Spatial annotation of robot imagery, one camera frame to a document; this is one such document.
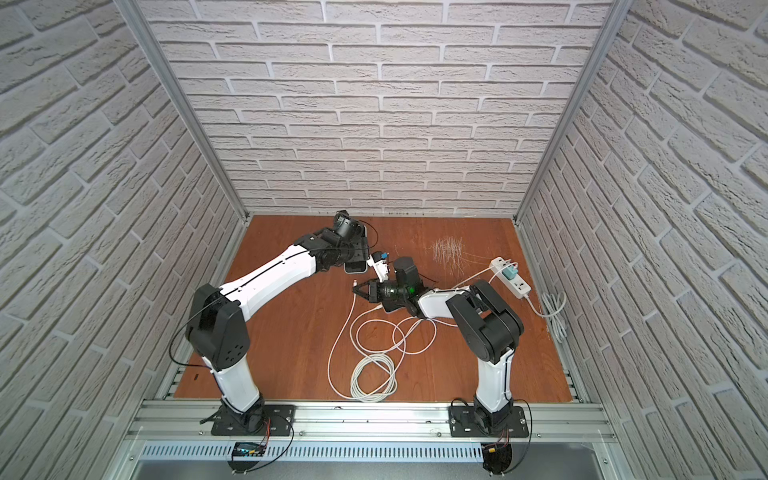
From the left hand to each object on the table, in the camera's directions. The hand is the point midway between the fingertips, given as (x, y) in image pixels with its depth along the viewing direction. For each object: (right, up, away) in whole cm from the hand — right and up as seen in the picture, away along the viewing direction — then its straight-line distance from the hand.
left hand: (357, 241), depth 89 cm
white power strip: (+52, -15, +7) cm, 54 cm away
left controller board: (-25, -52, -17) cm, 60 cm away
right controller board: (+36, -53, -19) cm, 67 cm away
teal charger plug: (+49, -11, +6) cm, 50 cm away
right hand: (-3, -17, -4) cm, 17 cm away
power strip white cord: (+65, -21, +8) cm, 69 cm away
